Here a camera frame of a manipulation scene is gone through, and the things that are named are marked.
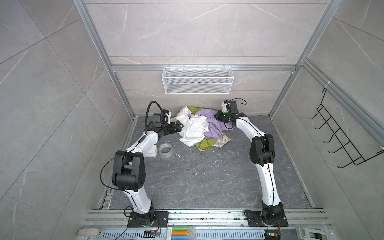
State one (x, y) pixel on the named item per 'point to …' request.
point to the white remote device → (91, 232)
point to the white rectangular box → (152, 152)
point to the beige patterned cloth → (220, 142)
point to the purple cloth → (208, 115)
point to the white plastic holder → (306, 233)
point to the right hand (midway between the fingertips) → (214, 114)
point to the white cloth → (193, 128)
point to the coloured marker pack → (183, 232)
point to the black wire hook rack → (348, 146)
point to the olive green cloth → (205, 144)
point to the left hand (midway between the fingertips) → (178, 123)
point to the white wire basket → (180, 80)
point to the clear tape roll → (165, 149)
